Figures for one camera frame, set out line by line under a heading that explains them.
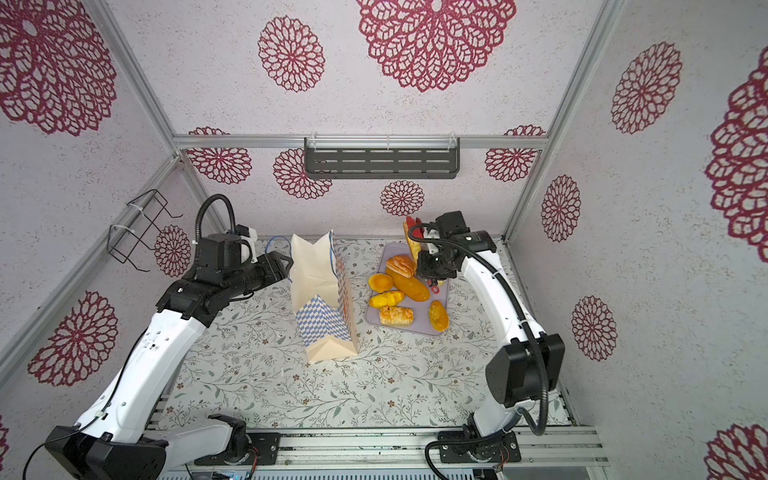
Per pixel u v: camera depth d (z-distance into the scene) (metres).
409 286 1.00
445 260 0.65
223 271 0.52
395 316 0.94
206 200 0.53
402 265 1.00
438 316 0.92
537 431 0.40
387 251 1.16
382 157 0.96
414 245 0.85
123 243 0.73
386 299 0.98
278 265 0.65
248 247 0.57
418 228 0.82
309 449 0.76
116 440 0.37
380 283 1.02
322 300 0.73
